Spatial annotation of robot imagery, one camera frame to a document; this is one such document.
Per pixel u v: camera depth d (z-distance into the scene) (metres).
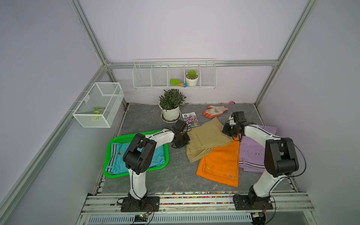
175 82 1.00
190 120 1.09
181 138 0.83
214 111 1.16
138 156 0.51
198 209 0.73
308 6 0.71
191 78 0.91
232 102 1.24
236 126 0.76
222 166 0.85
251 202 0.67
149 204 0.73
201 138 0.96
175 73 0.99
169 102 0.96
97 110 0.75
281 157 0.48
